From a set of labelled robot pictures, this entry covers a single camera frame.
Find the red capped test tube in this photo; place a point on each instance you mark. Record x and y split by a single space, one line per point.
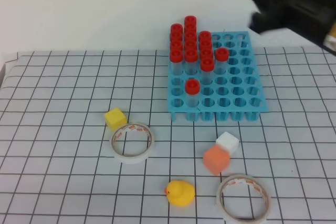
221 57

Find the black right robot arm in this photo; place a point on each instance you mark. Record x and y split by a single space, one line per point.
313 20

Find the red capped tube front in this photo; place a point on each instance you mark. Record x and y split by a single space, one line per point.
192 89

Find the blue test tube rack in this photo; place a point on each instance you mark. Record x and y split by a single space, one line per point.
237 94

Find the yellow foam cube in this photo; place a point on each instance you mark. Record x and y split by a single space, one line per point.
115 119

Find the white tape roll left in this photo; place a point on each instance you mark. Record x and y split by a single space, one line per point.
132 143

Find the white tape roll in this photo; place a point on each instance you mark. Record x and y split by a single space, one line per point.
132 143
234 199

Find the white foam cube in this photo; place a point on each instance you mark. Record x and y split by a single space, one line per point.
228 143

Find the orange foam cube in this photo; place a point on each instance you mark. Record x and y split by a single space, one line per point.
216 160

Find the yellow rubber duck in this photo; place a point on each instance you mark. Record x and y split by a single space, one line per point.
179 193

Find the white tape roll right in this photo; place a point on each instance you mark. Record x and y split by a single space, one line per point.
234 199

